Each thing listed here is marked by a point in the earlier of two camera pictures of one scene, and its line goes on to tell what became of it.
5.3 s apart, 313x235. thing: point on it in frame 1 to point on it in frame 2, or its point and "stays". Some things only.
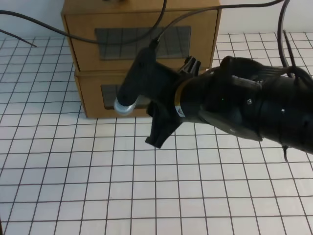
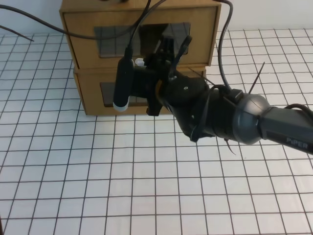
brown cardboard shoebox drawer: (109, 40) stays
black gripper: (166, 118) to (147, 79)
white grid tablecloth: (61, 173) stays
